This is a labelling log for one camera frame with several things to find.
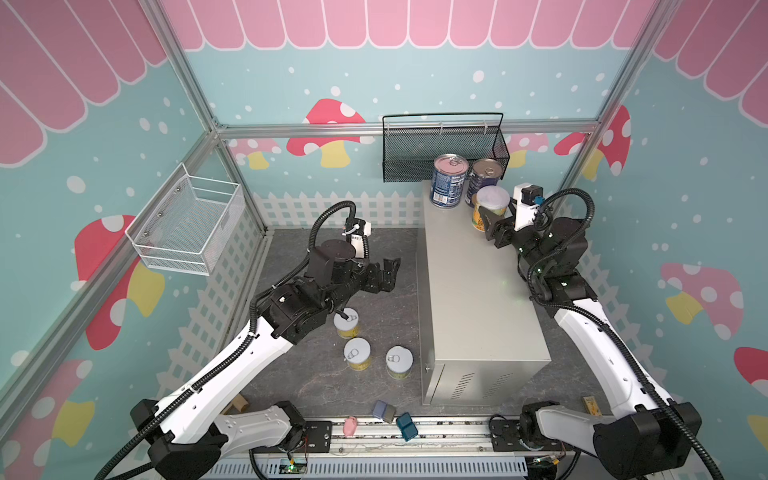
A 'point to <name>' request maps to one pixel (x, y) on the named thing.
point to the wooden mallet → (240, 402)
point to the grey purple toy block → (384, 411)
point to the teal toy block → (406, 426)
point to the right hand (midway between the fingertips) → (495, 203)
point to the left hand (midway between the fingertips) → (381, 264)
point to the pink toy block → (350, 426)
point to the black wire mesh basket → (409, 153)
